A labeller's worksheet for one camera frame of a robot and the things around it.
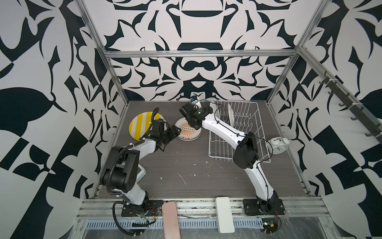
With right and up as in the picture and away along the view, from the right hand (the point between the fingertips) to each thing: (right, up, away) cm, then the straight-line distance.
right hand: (206, 109), depth 89 cm
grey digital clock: (-36, -35, -8) cm, 51 cm away
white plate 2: (+9, 0, +16) cm, 18 cm away
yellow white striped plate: (-45, -9, +18) cm, 49 cm away
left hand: (-18, -12, +5) cm, 22 cm away
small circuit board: (+28, -56, -18) cm, 65 cm away
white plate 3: (+17, -3, +6) cm, 18 cm away
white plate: (-11, -16, +12) cm, 23 cm away
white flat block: (+7, -50, -20) cm, 54 cm away
